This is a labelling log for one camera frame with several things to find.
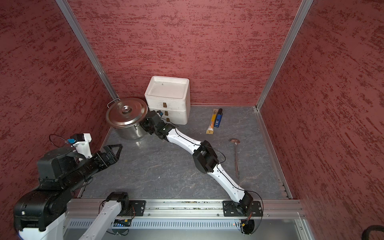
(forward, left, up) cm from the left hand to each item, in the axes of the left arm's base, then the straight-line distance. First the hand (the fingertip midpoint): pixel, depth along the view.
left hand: (114, 154), depth 58 cm
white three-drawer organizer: (+45, -16, -10) cm, 49 cm away
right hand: (+28, +3, -17) cm, 33 cm away
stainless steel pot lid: (+36, +12, -16) cm, 41 cm away
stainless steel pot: (+31, +13, -30) cm, 45 cm away
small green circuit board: (-20, +4, -35) cm, 41 cm away
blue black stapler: (+43, -49, -30) cm, 72 cm away
